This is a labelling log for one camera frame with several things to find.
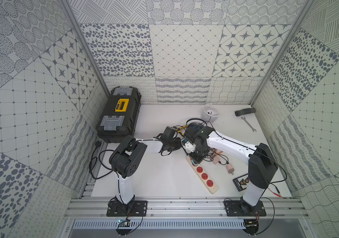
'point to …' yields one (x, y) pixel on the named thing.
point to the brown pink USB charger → (215, 159)
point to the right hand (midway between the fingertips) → (199, 160)
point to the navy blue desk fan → (195, 125)
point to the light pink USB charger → (230, 168)
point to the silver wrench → (249, 124)
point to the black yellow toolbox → (118, 116)
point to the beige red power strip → (205, 177)
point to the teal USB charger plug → (194, 163)
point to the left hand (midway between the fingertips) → (180, 141)
